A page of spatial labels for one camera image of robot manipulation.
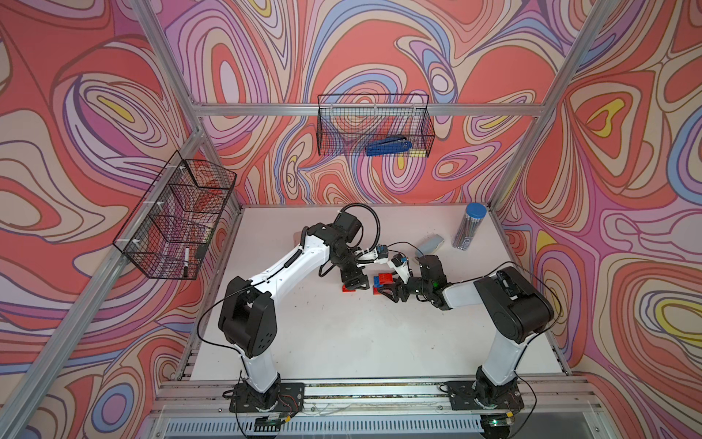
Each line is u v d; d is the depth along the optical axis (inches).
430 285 30.2
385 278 34.1
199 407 28.9
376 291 35.8
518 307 19.7
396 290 32.6
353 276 28.5
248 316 17.8
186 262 28.5
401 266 32.4
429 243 41.5
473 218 36.0
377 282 34.6
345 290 37.3
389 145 35.6
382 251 28.3
